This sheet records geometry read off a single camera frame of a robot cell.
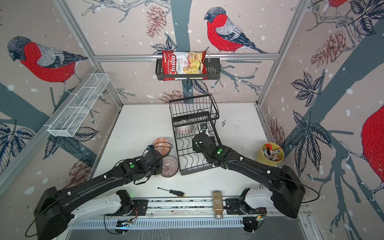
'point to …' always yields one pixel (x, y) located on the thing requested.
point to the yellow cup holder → (270, 154)
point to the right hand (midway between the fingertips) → (197, 141)
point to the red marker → (270, 146)
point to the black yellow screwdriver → (178, 193)
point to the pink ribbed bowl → (170, 166)
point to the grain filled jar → (217, 204)
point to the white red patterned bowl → (184, 130)
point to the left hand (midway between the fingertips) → (160, 167)
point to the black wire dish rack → (192, 116)
